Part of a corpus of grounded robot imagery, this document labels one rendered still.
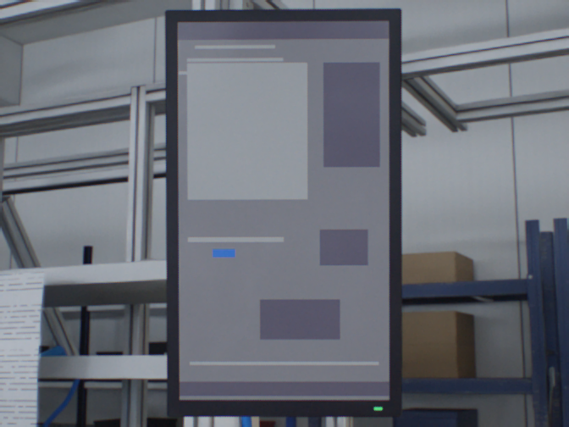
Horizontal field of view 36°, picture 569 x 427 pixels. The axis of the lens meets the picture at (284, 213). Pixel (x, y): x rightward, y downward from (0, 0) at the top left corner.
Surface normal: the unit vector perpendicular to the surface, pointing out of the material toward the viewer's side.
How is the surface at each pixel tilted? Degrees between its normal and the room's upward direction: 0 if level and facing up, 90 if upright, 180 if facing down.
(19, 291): 87
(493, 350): 90
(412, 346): 90
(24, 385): 91
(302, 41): 101
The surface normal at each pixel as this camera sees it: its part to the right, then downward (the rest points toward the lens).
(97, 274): -0.44, -0.16
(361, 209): -0.01, 0.02
